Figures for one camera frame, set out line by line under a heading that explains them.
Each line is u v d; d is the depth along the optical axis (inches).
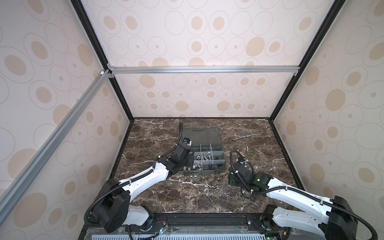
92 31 29.7
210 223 29.4
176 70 74.2
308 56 33.3
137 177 18.9
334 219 15.7
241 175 23.7
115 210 15.9
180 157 25.0
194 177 34.5
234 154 39.4
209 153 38.3
